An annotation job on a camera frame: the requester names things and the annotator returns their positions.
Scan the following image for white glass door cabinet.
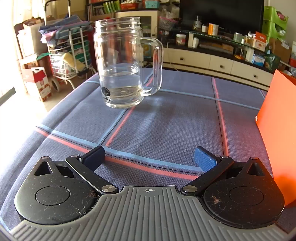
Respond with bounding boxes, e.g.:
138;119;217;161
120;10;163;68

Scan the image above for white orange can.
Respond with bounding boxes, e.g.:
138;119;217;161
208;23;219;36

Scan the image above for green snack bag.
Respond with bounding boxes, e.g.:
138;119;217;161
265;53;281;73

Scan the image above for pink woven basket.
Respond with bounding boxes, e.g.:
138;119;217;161
158;16;178;31

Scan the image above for red basket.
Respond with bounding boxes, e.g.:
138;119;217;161
120;2;139;10

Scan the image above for clear glass handled mug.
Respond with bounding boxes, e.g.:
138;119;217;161
93;17;164;109

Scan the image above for orange cardboard box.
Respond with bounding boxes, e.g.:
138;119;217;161
255;69;296;207

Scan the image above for green stacked plastic bins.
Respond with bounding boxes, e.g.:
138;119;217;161
262;6;289;42

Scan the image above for bookshelf with books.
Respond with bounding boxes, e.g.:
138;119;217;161
86;0;122;22

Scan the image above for blue tissue box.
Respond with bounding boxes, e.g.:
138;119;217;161
253;53;265;67

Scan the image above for white wire shopping cart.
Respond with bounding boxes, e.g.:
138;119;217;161
38;0;97;91

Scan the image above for white plastic jar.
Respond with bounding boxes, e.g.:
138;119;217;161
175;34;187;46

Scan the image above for black flat television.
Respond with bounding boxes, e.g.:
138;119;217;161
179;0;265;36

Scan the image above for large brown cardboard box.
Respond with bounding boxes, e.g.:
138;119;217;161
269;38;293;63

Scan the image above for blue dotted basket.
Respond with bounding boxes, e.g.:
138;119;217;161
144;0;162;9

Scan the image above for orange white carton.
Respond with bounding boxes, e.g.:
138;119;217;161
252;32;268;52

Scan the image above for white black television stand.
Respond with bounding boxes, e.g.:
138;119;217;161
162;30;275;91

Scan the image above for blue plaid tablecloth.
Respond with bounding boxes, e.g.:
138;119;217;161
0;68;296;233

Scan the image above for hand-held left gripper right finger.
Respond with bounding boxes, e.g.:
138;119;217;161
180;146;265;197

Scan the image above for red white cardboard box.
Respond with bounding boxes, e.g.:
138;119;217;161
21;67;53;103

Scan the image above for dark glass bottle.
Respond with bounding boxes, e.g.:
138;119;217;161
193;15;202;32

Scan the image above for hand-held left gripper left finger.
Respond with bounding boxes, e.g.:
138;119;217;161
34;146;120;195

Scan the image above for brown cardboard box with clutter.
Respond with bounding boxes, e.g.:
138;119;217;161
14;17;48;59

